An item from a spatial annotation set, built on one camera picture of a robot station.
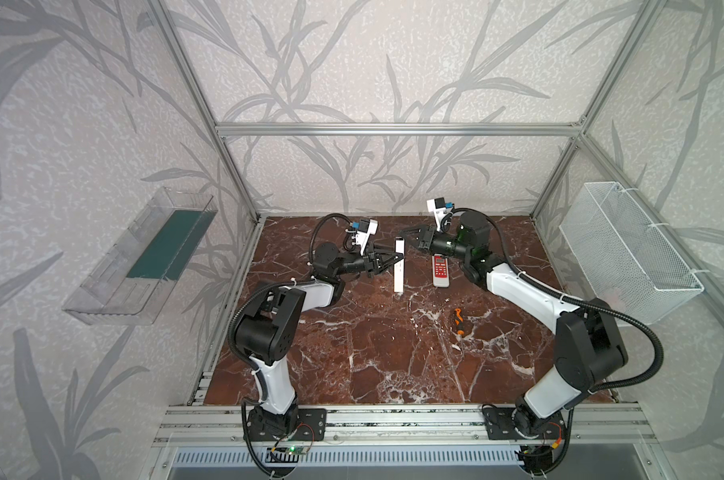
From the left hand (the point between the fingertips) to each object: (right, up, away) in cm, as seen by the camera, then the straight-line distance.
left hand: (403, 253), depth 77 cm
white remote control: (-1, -4, 0) cm, 4 cm away
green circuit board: (-26, -47, -6) cm, 54 cm away
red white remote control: (+15, -7, +25) cm, 30 cm away
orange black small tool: (+18, -21, +14) cm, 31 cm away
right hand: (-1, +7, 0) cm, 7 cm away
